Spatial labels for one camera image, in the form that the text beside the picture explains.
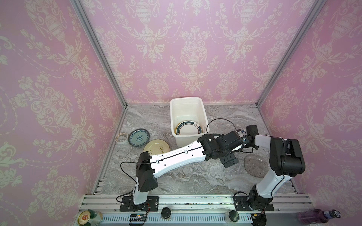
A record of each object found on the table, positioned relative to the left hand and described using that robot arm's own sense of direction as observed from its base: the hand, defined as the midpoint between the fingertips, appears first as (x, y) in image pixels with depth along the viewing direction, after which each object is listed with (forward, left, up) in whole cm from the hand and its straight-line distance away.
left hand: (229, 152), depth 70 cm
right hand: (+16, -6, -19) cm, 26 cm away
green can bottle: (-27, +63, -12) cm, 70 cm away
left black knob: (-25, +30, -12) cm, 41 cm away
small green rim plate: (+28, +20, -19) cm, 39 cm away
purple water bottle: (-24, -39, -14) cm, 48 cm away
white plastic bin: (+37, +19, -21) cm, 47 cm away
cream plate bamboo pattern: (+13, +41, -21) cm, 48 cm away
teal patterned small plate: (+21, +55, -22) cm, 63 cm away
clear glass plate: (+2, -22, -21) cm, 31 cm away
